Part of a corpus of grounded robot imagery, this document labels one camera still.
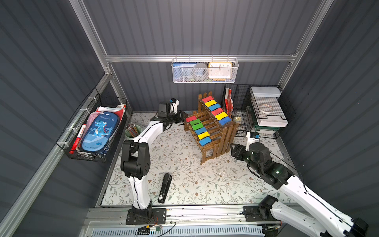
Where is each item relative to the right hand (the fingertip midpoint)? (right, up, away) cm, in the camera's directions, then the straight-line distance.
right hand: (239, 144), depth 75 cm
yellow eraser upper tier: (-13, +23, +12) cm, 29 cm away
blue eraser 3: (-17, +1, +9) cm, 19 cm away
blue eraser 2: (-19, +7, +14) cm, 24 cm away
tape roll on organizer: (+24, +21, +20) cm, 37 cm away
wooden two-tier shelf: (-12, +9, +17) cm, 22 cm away
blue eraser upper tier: (-11, +21, +10) cm, 25 cm away
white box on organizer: (+26, +31, +27) cm, 49 cm away
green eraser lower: (-23, +12, +19) cm, 32 cm away
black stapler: (-38, -20, +6) cm, 43 cm away
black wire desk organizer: (+11, +31, +41) cm, 52 cm away
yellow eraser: (-8, +15, +6) cm, 18 cm away
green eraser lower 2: (-21, +9, +16) cm, 28 cm away
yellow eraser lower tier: (-18, +4, +12) cm, 22 cm away
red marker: (-75, +4, -10) cm, 75 cm away
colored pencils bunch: (-60, +7, +14) cm, 62 cm away
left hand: (-27, +16, +18) cm, 37 cm away
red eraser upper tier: (-15, +26, +14) cm, 33 cm away
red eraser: (-10, +18, +7) cm, 21 cm away
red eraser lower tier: (-25, +14, +19) cm, 35 cm away
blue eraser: (-7, +12, +2) cm, 14 cm away
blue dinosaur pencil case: (-65, +7, -10) cm, 66 cm away
